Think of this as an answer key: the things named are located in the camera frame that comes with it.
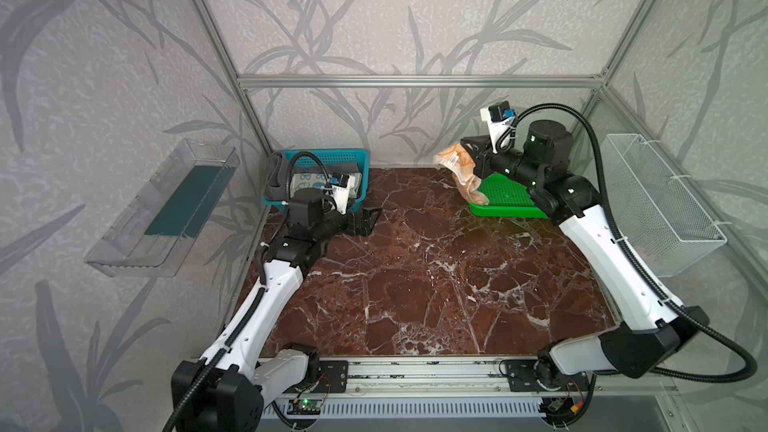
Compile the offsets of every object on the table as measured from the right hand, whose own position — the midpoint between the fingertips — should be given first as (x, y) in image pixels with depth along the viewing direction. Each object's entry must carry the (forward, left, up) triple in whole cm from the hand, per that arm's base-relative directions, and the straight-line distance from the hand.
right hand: (465, 131), depth 66 cm
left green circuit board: (-48, +38, -44) cm, 75 cm away
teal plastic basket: (+31, +43, -38) cm, 65 cm away
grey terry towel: (+18, +58, -31) cm, 68 cm away
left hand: (-6, +22, -16) cm, 28 cm away
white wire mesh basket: (-18, -40, -10) cm, 44 cm away
